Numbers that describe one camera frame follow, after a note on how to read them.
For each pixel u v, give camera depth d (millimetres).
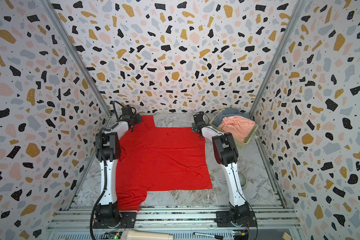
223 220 736
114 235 702
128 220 735
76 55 858
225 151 645
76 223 737
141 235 726
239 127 1013
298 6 718
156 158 950
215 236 695
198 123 900
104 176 659
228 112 1116
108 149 685
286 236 695
